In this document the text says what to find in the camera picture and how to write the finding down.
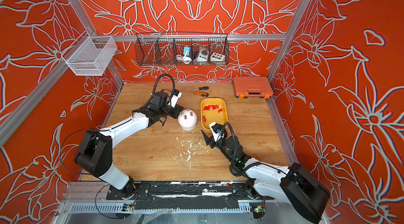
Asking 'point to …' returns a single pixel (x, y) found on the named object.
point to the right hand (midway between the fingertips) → (205, 126)
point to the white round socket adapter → (203, 54)
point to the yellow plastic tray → (213, 109)
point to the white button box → (215, 57)
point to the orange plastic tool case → (252, 87)
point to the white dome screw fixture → (187, 119)
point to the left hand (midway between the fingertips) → (183, 106)
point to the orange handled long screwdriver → (202, 94)
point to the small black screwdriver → (201, 88)
